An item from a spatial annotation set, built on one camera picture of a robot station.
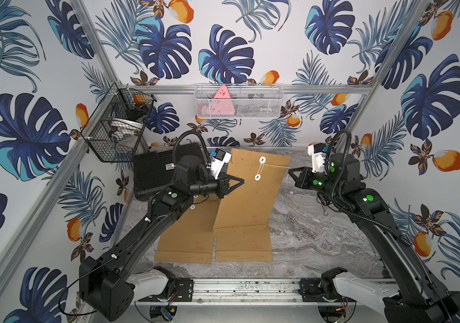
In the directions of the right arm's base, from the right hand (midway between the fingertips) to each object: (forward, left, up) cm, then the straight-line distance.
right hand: (289, 168), depth 69 cm
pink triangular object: (+35, +25, +3) cm, 43 cm away
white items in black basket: (+18, +64, +3) cm, 66 cm away
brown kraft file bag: (-12, +38, -33) cm, 52 cm away
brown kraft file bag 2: (-14, +15, -33) cm, 39 cm away
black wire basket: (+35, +71, +4) cm, 79 cm away
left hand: (-5, +16, +1) cm, 17 cm away
